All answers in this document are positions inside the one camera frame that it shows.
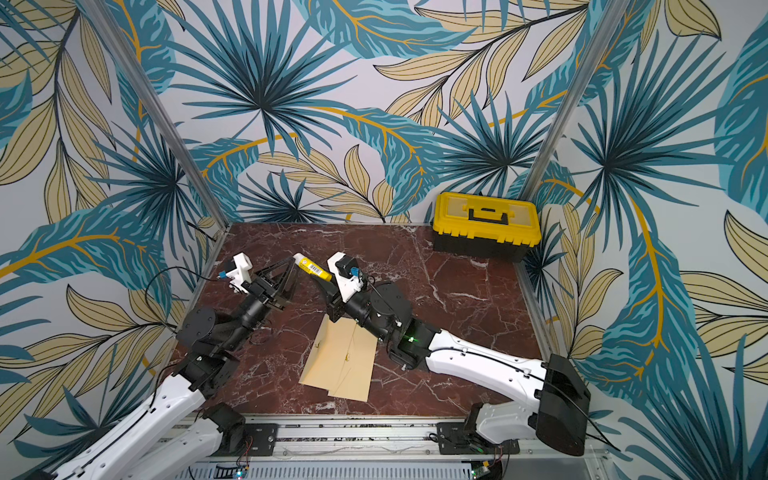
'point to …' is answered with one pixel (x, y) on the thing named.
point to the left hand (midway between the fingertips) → (297, 267)
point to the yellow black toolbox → (484, 225)
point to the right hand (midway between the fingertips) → (319, 271)
